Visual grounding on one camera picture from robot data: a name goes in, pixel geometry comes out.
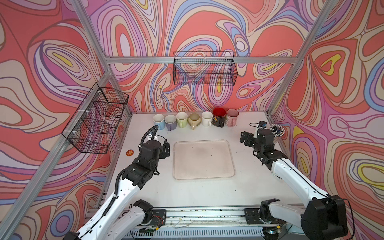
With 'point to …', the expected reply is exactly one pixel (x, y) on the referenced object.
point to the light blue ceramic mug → (158, 120)
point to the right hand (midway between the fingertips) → (248, 137)
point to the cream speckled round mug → (194, 119)
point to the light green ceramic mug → (182, 119)
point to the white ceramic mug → (207, 118)
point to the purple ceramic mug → (170, 122)
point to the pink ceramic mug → (231, 117)
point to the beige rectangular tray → (194, 159)
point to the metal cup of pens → (277, 130)
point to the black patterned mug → (219, 116)
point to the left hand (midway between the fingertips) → (159, 141)
